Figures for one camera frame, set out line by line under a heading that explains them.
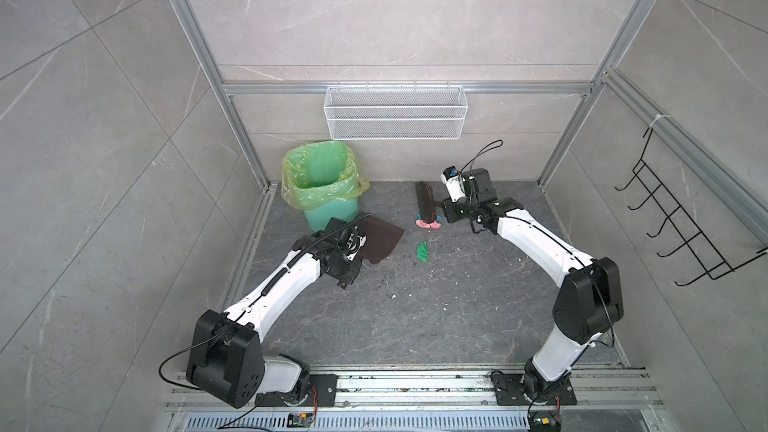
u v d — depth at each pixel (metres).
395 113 1.01
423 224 1.06
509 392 0.73
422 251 0.98
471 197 0.68
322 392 0.73
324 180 1.06
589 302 0.46
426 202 1.01
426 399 0.73
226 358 0.40
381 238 0.88
